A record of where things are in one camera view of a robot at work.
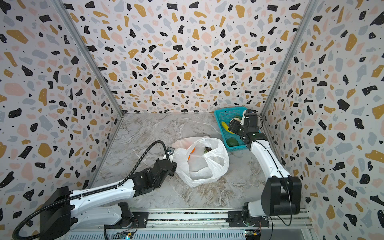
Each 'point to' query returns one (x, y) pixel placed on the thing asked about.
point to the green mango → (231, 142)
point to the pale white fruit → (237, 119)
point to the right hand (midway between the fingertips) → (231, 121)
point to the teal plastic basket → (225, 115)
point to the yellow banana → (226, 127)
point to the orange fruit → (193, 151)
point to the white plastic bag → (200, 160)
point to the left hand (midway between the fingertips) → (173, 156)
